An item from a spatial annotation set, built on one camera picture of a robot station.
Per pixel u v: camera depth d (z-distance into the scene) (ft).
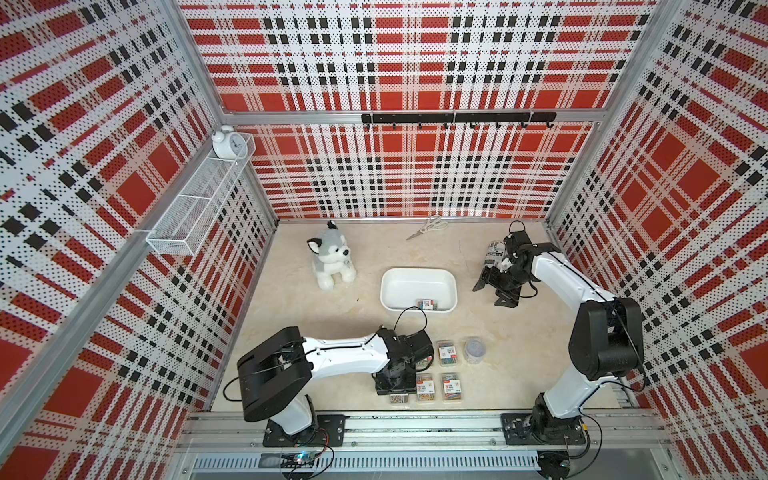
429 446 2.37
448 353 2.76
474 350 2.76
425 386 2.57
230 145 2.63
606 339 1.53
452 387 2.57
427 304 3.07
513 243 2.46
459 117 2.91
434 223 3.94
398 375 2.22
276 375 1.42
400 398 2.52
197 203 2.45
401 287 3.35
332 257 2.97
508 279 2.50
